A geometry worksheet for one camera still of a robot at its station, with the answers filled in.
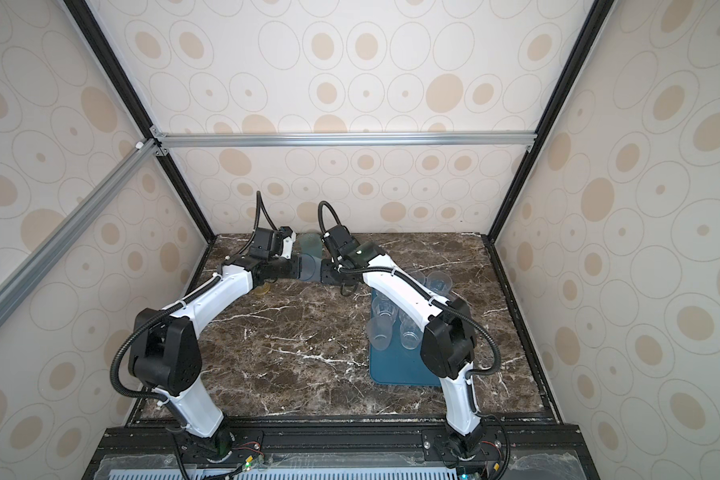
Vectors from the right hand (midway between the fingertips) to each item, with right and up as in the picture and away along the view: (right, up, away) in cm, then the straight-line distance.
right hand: (338, 273), depth 87 cm
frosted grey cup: (+12, -17, +3) cm, 21 cm away
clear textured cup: (+14, -11, +7) cm, 19 cm away
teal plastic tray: (+18, -28, +2) cm, 33 cm away
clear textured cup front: (+22, -18, +4) cm, 28 cm away
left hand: (-9, +3, +3) cm, 10 cm away
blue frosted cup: (-7, +2, -9) cm, 12 cm away
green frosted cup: (-12, +10, +22) cm, 27 cm away
